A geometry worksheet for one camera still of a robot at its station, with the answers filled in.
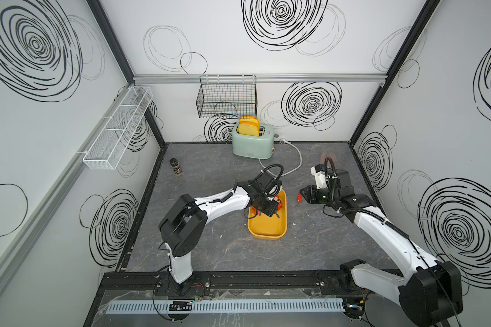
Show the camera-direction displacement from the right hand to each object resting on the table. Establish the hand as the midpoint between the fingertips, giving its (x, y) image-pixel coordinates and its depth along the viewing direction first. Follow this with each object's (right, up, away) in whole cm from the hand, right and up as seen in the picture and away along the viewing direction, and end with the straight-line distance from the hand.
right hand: (303, 192), depth 81 cm
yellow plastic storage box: (-16, -16, +6) cm, 23 cm away
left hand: (-11, -8, +6) cm, 15 cm away
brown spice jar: (-58, +10, +19) cm, 62 cm away
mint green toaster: (-15, +20, +30) cm, 39 cm away
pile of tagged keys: (-8, -6, +15) cm, 18 cm away
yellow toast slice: (-22, +30, +18) cm, 41 cm away
